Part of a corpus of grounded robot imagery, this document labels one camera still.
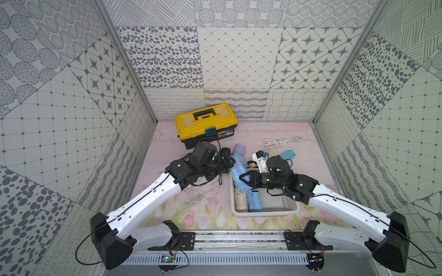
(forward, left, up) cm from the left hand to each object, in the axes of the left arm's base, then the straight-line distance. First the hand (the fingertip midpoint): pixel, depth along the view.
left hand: (230, 162), depth 71 cm
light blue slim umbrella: (-9, -11, -21) cm, 25 cm away
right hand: (-5, -5, -6) cm, 9 cm away
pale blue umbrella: (-2, -3, -4) cm, 5 cm away
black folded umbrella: (-3, +1, +5) cm, 6 cm away
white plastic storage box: (-9, -21, -25) cm, 33 cm away
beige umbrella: (-10, -5, -21) cm, 24 cm away
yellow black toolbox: (+30, +13, -8) cm, 34 cm away
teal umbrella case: (+20, -34, -23) cm, 46 cm away
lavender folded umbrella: (+24, -5, -23) cm, 33 cm away
